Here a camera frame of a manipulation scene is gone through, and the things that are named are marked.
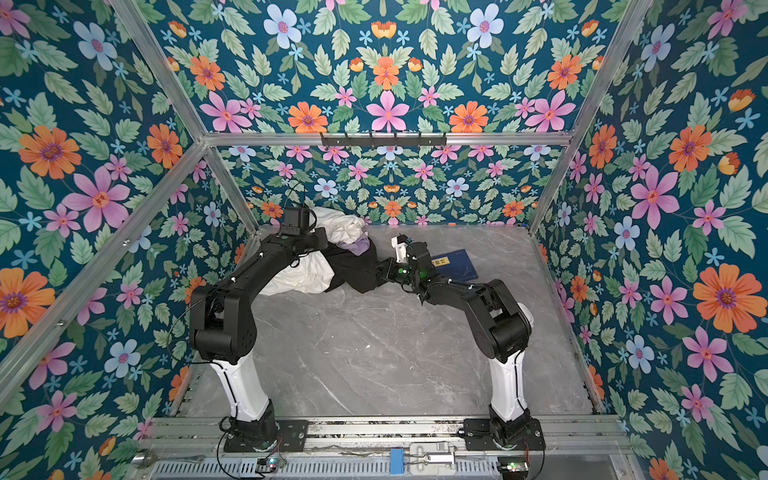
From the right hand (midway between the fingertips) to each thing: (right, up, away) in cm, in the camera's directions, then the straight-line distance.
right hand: (372, 264), depth 91 cm
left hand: (-15, +12, +3) cm, 19 cm away
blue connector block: (+8, -47, -21) cm, 52 cm away
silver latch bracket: (+16, -44, -23) cm, 52 cm away
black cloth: (-5, -3, +4) cm, 6 cm away
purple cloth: (-7, +6, +15) cm, 17 cm away
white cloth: (-21, -3, +8) cm, 23 cm away
